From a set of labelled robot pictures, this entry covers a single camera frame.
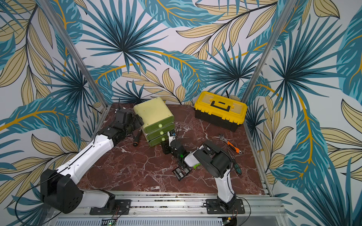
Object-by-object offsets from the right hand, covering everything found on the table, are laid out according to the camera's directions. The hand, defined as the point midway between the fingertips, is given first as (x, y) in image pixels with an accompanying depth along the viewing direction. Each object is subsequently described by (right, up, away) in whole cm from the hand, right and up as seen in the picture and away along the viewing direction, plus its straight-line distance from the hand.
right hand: (164, 141), depth 94 cm
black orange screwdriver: (-20, 0, +3) cm, 20 cm away
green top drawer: (-1, +12, -10) cm, 16 cm away
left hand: (-14, +13, -12) cm, 23 cm away
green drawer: (-2, +7, -5) cm, 8 cm away
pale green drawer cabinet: (-3, +15, -12) cm, 19 cm away
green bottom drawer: (-4, +1, -2) cm, 4 cm away
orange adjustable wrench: (+45, -3, +3) cm, 45 cm away
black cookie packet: (+14, -15, -9) cm, 23 cm away
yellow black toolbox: (+40, +20, +1) cm, 45 cm away
